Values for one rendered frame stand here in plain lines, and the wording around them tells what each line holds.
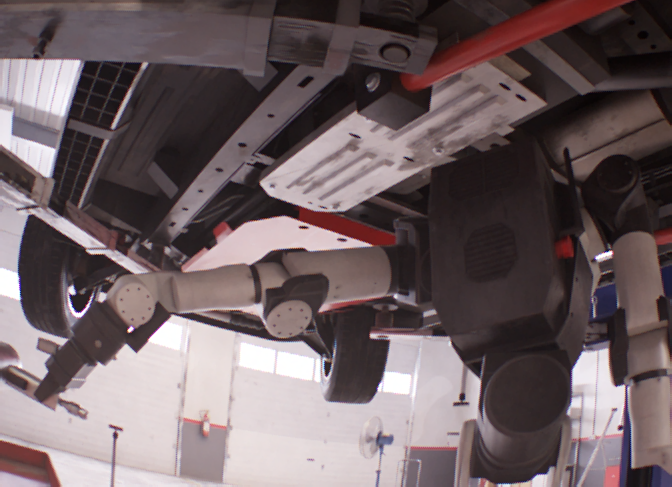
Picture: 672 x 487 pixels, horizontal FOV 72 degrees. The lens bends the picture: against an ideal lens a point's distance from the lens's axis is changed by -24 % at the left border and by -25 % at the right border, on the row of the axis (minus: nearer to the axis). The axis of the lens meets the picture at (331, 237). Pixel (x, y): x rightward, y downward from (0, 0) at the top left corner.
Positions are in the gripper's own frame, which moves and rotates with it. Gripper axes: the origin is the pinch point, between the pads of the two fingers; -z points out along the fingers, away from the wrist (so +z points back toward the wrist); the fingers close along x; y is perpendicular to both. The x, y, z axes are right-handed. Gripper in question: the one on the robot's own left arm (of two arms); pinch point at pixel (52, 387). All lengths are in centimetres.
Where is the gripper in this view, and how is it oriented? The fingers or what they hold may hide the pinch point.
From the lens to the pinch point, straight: 97.1
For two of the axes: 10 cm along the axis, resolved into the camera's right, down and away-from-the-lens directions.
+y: -7.3, -6.8, 0.7
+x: -1.4, 2.5, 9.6
